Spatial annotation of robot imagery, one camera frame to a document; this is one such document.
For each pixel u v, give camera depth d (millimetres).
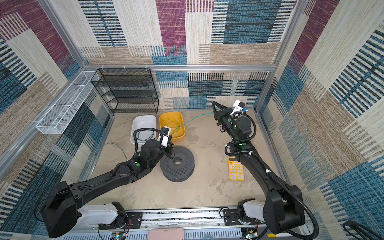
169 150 697
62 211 395
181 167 857
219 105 682
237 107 669
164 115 1139
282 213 406
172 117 1152
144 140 1049
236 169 885
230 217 738
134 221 734
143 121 1188
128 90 1099
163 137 650
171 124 1112
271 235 690
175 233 688
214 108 678
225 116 641
